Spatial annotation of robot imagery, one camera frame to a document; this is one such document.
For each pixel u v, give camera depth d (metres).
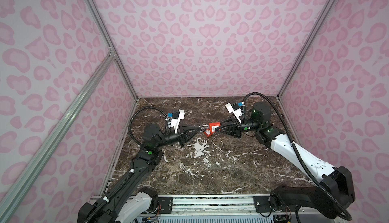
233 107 0.59
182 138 0.58
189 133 0.65
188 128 0.61
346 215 0.37
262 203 0.73
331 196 0.37
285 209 0.71
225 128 0.62
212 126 0.63
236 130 0.60
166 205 0.73
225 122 0.64
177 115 0.58
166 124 0.58
